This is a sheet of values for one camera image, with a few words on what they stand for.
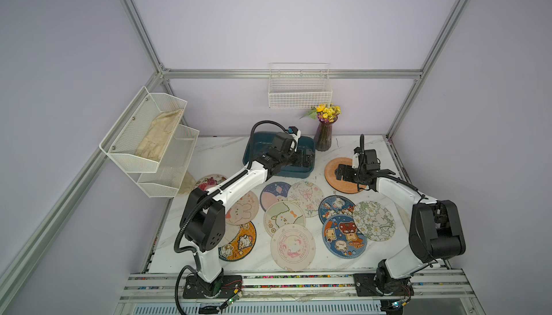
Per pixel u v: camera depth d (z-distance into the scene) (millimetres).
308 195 961
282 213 905
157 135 797
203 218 475
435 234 453
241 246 830
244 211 913
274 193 981
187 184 1006
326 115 976
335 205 935
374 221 898
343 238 843
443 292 732
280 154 662
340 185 1004
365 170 735
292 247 820
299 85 952
